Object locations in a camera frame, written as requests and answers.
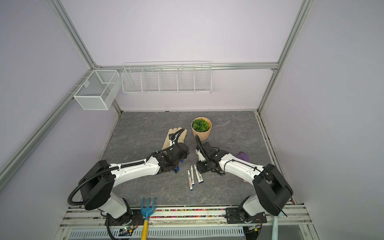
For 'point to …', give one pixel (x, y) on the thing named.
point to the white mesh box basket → (98, 91)
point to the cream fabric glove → (167, 144)
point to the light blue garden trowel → (275, 231)
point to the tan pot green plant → (202, 126)
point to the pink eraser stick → (245, 181)
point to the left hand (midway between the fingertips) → (182, 149)
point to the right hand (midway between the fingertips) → (200, 168)
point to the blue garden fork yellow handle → (147, 211)
